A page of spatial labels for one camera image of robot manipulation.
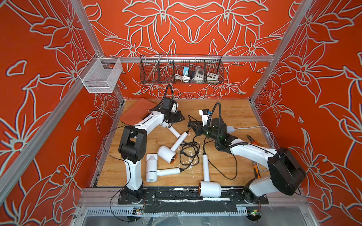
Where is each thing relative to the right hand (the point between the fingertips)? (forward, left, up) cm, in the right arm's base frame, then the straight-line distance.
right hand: (186, 123), depth 78 cm
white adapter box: (+32, -8, +11) cm, 35 cm away
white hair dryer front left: (-22, +19, -15) cm, 33 cm away
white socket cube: (+35, -17, +8) cm, 39 cm away
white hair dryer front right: (-29, -11, -17) cm, 36 cm away
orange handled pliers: (0, -46, -20) cm, 50 cm away
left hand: (+12, +2, -9) cm, 15 cm away
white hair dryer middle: (-12, +11, -16) cm, 23 cm away
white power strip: (+9, -32, -19) cm, 38 cm away
